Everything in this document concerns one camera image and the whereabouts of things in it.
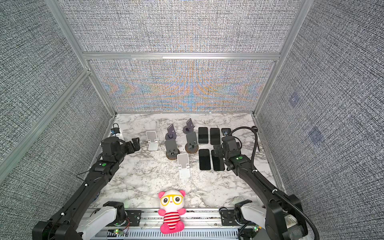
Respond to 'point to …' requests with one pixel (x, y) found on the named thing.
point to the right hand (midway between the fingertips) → (226, 144)
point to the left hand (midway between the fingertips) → (131, 139)
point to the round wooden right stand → (192, 146)
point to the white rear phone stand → (152, 143)
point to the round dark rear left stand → (171, 134)
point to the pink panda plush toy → (171, 202)
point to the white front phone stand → (183, 160)
